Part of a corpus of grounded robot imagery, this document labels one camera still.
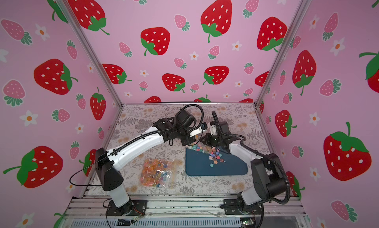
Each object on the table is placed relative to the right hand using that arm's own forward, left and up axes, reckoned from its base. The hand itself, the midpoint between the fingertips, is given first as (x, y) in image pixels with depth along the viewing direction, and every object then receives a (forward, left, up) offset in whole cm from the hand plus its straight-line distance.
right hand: (198, 140), depth 86 cm
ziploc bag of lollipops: (-17, +22, -10) cm, 30 cm away
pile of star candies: (-4, -11, -10) cm, 15 cm away
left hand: (-2, +1, +9) cm, 10 cm away
